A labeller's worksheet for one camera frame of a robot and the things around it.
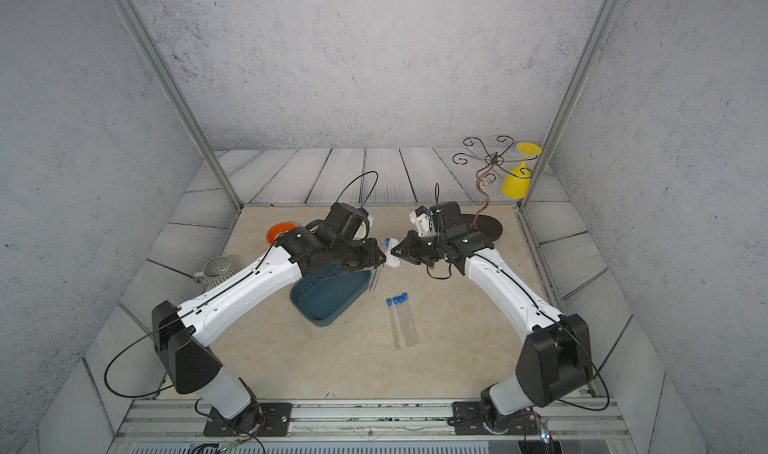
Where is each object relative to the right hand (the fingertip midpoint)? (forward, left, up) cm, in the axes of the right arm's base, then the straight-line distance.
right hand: (392, 251), depth 77 cm
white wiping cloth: (-2, 0, -2) cm, 2 cm away
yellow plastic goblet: (+30, -40, -4) cm, 50 cm away
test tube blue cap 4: (-11, -5, -23) cm, 26 cm away
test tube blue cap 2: (-2, +2, -24) cm, 24 cm away
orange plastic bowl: (+24, +42, -18) cm, 52 cm away
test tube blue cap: (0, +2, 0) cm, 2 cm away
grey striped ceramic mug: (+7, +59, -20) cm, 62 cm away
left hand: (-3, 0, +1) cm, 4 cm away
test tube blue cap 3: (-2, -1, -24) cm, 24 cm away
